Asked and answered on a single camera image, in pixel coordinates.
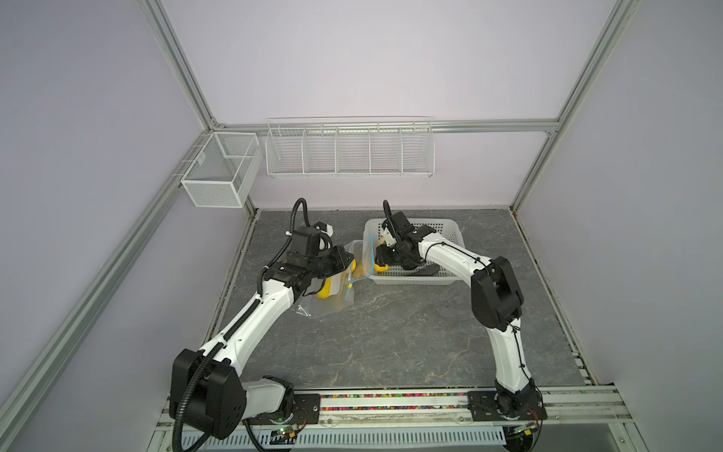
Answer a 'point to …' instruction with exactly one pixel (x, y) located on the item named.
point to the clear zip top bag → (338, 293)
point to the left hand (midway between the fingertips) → (355, 259)
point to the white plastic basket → (450, 229)
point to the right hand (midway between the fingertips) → (382, 261)
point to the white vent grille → (414, 436)
